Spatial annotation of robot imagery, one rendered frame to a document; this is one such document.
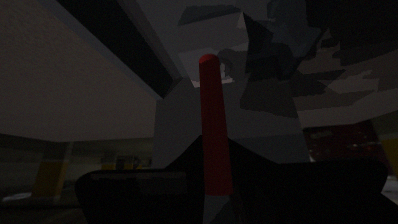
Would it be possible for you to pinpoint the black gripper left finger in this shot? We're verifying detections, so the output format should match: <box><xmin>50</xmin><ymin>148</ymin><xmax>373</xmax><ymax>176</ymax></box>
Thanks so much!
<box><xmin>74</xmin><ymin>135</ymin><xmax>205</xmax><ymax>224</ymax></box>

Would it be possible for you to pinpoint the dark red peg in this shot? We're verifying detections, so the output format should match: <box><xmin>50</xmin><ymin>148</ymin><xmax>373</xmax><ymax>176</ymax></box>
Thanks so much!
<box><xmin>199</xmin><ymin>53</ymin><xmax>233</xmax><ymax>196</ymax></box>

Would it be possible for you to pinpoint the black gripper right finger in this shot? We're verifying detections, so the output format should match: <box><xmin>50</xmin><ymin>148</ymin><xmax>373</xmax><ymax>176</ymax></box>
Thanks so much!
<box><xmin>228</xmin><ymin>138</ymin><xmax>388</xmax><ymax>224</ymax></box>

